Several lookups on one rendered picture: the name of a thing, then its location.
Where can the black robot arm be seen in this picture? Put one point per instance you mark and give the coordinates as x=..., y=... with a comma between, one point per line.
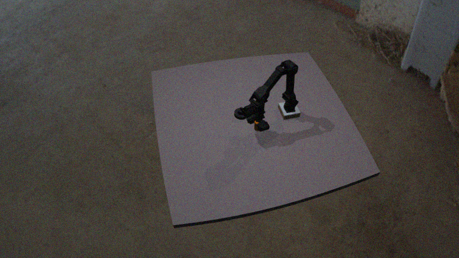
x=262, y=93

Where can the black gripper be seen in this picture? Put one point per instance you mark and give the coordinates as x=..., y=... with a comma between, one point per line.
x=262, y=125

